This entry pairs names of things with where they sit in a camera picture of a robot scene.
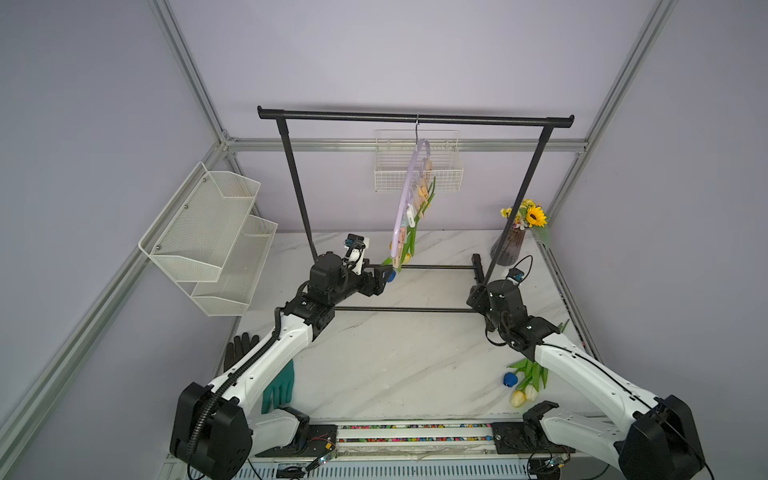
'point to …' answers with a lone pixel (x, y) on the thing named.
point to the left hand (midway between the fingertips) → (378, 268)
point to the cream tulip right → (531, 392)
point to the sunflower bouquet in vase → (529, 216)
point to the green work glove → (279, 390)
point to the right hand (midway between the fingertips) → (482, 297)
